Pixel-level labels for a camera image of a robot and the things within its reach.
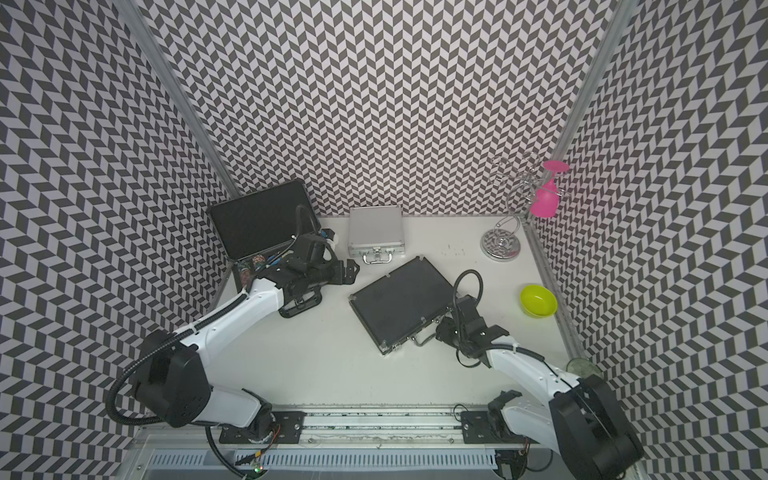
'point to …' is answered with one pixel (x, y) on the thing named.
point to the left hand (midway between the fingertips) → (343, 269)
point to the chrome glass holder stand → (503, 242)
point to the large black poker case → (257, 228)
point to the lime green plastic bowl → (538, 301)
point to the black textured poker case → (402, 301)
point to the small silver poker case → (376, 233)
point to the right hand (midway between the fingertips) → (442, 336)
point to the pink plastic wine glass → (546, 198)
